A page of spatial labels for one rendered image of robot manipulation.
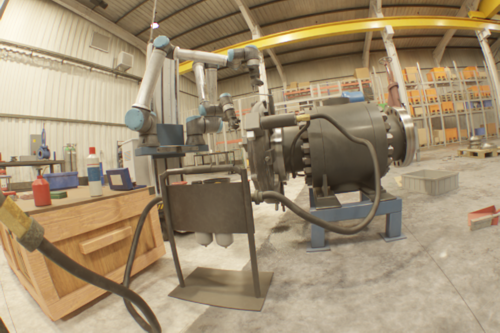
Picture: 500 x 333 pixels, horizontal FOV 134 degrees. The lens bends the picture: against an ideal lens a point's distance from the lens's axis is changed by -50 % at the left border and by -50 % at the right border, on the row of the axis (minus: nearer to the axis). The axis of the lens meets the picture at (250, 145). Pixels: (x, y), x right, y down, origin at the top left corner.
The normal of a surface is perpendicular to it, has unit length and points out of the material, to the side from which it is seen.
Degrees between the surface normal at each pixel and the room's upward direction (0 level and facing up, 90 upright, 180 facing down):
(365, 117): 61
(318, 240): 90
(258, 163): 98
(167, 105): 90
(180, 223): 90
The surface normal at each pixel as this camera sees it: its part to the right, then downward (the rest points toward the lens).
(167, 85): 0.77, -0.11
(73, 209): 0.96, -0.11
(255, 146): -0.28, -0.11
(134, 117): 0.04, 0.04
